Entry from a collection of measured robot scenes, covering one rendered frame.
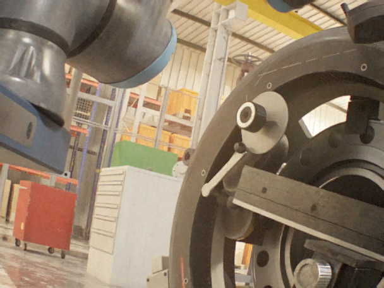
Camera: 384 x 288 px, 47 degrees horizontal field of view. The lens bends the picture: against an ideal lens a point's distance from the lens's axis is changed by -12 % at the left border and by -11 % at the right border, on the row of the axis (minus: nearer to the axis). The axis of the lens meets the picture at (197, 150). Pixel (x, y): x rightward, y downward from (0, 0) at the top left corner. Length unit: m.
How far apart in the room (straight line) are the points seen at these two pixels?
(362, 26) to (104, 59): 0.37
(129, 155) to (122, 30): 7.36
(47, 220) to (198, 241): 5.08
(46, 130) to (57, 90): 0.05
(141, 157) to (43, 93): 7.58
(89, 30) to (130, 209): 3.93
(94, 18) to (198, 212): 0.47
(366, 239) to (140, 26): 0.45
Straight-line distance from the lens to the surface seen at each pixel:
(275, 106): 0.84
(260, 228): 0.98
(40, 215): 5.95
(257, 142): 0.85
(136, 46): 0.73
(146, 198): 4.60
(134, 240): 4.57
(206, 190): 0.92
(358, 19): 0.54
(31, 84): 0.55
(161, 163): 8.27
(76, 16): 0.64
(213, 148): 0.95
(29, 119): 0.54
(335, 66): 0.79
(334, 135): 0.93
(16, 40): 0.57
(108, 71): 0.74
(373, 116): 0.87
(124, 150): 8.00
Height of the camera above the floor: 0.57
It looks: 11 degrees up
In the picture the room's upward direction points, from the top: 10 degrees clockwise
